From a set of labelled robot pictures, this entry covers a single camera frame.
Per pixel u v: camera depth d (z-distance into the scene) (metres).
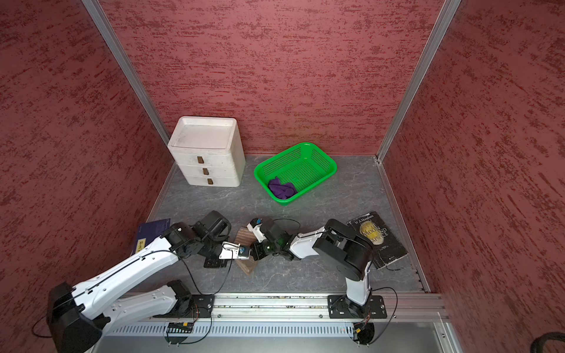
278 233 0.72
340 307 0.73
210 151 0.90
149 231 0.92
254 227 0.81
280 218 0.95
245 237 0.89
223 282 0.79
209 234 0.59
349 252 0.48
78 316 0.38
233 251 0.64
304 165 1.17
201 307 0.74
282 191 0.95
